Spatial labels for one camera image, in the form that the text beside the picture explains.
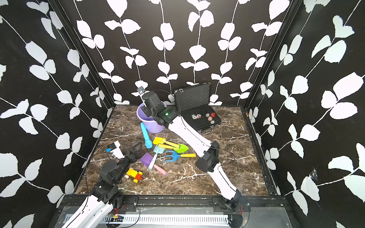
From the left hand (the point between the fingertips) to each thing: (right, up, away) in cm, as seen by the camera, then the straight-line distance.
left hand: (138, 143), depth 76 cm
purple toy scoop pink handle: (+1, -13, +12) cm, 17 cm away
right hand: (+5, +25, +1) cm, 25 cm away
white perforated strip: (+17, -38, -6) cm, 42 cm away
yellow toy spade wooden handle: (+5, -2, +23) cm, 23 cm away
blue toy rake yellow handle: (+19, -11, +15) cm, 26 cm away
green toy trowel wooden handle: (+23, -7, +20) cm, 32 cm away
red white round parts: (+45, +15, +35) cm, 59 cm away
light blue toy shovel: (+6, -8, +17) cm, 20 cm away
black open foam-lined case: (+32, +24, +37) cm, 55 cm away
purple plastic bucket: (+2, +11, +14) cm, 18 cm away
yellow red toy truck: (-4, -18, +3) cm, 19 cm away
